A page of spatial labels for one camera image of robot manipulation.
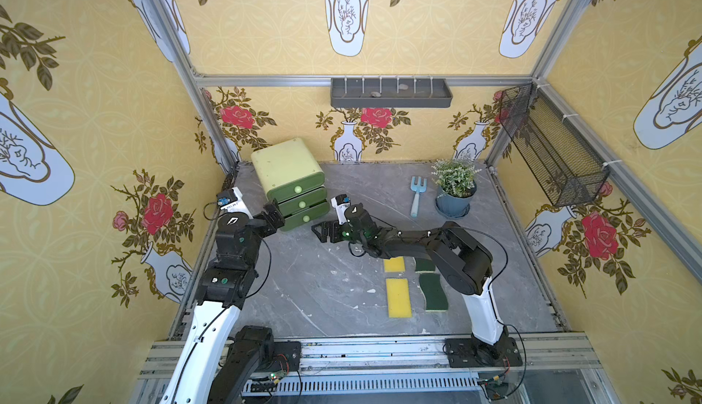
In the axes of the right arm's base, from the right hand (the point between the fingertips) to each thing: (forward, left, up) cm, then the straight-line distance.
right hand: (320, 231), depth 90 cm
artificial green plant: (+18, -45, +9) cm, 49 cm away
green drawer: (+9, +7, +11) cm, 16 cm away
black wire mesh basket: (+16, -75, +17) cm, 79 cm away
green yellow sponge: (-18, -36, -5) cm, 41 cm away
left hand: (-5, +11, +21) cm, 24 cm away
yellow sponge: (-7, -25, -7) cm, 27 cm away
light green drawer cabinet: (+12, +10, +13) cm, 21 cm away
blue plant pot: (+13, -46, -2) cm, 48 cm away
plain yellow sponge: (-19, -26, -7) cm, 33 cm away
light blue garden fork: (+25, -35, -6) cm, 44 cm away
